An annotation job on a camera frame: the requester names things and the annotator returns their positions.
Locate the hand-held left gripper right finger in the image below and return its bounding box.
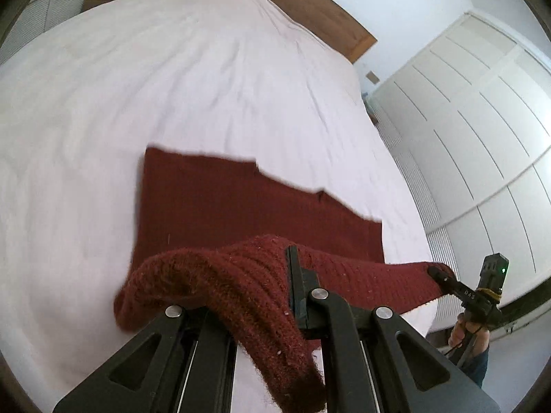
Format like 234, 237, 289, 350
286, 245, 502, 413

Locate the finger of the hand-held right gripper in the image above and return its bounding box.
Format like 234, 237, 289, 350
427, 265, 462, 296

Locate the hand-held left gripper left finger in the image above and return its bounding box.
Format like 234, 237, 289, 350
52, 305, 240, 413

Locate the dark red knitted sweater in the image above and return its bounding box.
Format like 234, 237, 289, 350
113, 145, 457, 413

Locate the person's right forearm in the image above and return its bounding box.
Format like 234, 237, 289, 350
468, 331, 492, 390

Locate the person's right hand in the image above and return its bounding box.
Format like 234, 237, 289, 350
447, 313, 492, 356

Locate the white panelled wardrobe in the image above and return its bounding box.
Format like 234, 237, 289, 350
370, 11, 551, 336

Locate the pale pink bed duvet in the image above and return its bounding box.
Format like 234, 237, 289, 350
0, 0, 435, 413

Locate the wooden headboard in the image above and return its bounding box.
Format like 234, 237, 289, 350
166, 0, 378, 64

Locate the white louvered cabinet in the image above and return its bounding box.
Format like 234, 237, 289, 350
0, 0, 124, 65

